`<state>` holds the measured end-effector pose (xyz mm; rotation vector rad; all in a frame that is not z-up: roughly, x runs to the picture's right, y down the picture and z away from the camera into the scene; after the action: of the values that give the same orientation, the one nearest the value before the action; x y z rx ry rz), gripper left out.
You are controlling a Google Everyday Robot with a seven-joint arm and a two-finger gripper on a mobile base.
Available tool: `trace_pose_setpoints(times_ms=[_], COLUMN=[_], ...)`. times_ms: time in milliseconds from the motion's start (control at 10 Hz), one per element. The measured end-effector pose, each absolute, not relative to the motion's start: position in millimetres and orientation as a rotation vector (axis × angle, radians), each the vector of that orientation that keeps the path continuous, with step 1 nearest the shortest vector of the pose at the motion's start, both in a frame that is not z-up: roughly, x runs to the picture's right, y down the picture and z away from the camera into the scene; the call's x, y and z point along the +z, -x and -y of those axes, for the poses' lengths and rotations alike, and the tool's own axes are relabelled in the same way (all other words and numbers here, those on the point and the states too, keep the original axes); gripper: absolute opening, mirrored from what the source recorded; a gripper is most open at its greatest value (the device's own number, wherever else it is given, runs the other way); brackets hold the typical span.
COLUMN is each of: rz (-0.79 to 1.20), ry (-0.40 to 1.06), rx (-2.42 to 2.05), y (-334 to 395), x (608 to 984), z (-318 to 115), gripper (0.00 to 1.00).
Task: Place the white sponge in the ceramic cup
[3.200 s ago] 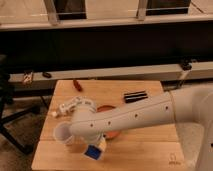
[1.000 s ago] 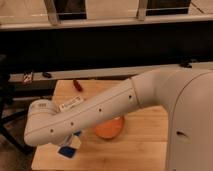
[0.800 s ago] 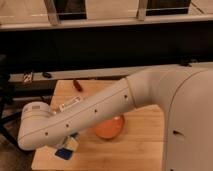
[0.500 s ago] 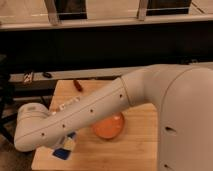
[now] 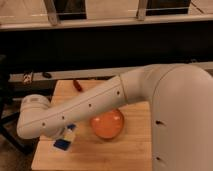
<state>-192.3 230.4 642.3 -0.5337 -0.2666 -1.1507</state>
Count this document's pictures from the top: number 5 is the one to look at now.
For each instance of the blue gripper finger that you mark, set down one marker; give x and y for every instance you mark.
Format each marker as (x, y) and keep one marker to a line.
(62, 144)
(71, 126)

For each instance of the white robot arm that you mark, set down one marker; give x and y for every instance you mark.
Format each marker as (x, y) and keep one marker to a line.
(181, 104)

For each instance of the orange bowl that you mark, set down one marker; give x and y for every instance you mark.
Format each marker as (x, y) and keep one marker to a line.
(108, 125)

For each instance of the red marker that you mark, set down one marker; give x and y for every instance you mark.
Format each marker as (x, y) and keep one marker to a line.
(77, 86)

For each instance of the metal rail beam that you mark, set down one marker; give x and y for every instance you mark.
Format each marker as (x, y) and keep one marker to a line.
(16, 79)

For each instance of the black knob on rail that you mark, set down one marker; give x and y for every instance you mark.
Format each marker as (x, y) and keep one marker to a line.
(46, 75)

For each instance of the small clip on rail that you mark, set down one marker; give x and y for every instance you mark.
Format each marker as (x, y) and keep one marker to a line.
(27, 78)

